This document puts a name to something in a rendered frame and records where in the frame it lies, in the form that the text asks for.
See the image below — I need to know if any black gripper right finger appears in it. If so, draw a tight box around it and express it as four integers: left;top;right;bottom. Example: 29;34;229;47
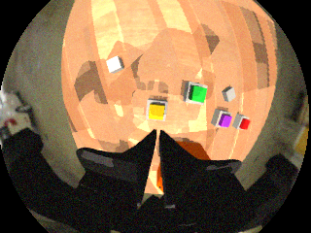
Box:
158;131;242;209

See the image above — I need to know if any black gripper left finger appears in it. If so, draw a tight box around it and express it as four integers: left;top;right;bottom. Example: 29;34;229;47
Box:
75;129;158;206

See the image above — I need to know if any red button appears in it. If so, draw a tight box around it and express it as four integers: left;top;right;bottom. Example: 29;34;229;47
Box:
232;114;250;131

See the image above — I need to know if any purple button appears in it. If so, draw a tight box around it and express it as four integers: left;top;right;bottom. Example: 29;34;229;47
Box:
211;109;232;128

